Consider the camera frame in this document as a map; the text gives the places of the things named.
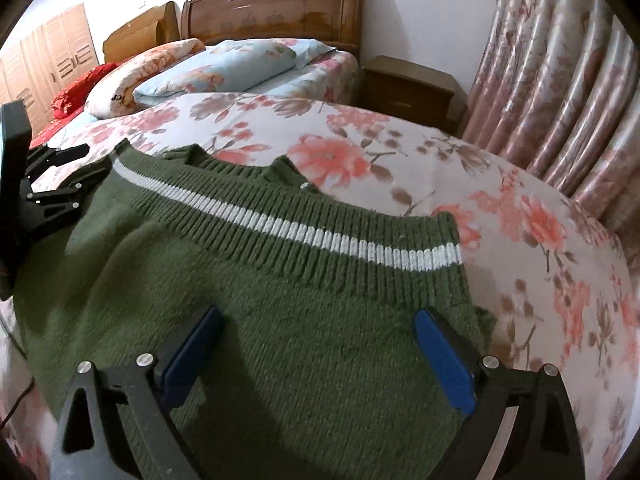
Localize wooden nightstand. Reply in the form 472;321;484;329
357;55;468;136

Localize large wooden headboard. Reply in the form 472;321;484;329
180;0;368;56

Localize red blanket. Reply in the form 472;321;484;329
30;62;121;148

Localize green knitted sweater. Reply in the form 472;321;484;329
12;140;496;480

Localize wooden wardrobe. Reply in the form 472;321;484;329
0;3;101;133

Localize floral bedspread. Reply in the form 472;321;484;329
0;91;636;480

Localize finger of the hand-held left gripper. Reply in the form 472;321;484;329
24;143;91;173
20;167;110;246

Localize black cable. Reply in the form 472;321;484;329
0;305;36;431

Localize pink floral curtain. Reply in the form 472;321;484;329
460;0;640;241

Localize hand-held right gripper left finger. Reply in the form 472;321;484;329
50;305;226;480

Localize blue floral pillow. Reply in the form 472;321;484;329
132;39;337;108

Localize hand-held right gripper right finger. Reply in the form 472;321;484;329
412;306;586;480

